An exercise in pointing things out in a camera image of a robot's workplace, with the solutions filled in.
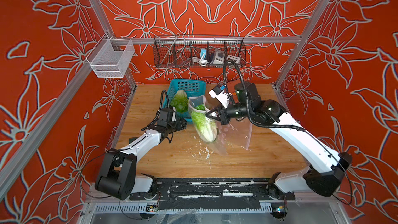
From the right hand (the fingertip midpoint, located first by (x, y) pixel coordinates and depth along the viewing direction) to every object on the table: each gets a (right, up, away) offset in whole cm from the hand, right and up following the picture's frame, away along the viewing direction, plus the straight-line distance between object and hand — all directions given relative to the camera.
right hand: (204, 115), depth 61 cm
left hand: (-11, -7, +28) cm, 31 cm away
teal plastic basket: (-7, +15, +61) cm, 63 cm away
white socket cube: (+21, +32, +33) cm, 50 cm away
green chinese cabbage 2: (-14, +5, +35) cm, 38 cm away
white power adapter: (+10, +31, +29) cm, 44 cm away
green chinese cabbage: (0, -5, +4) cm, 7 cm away
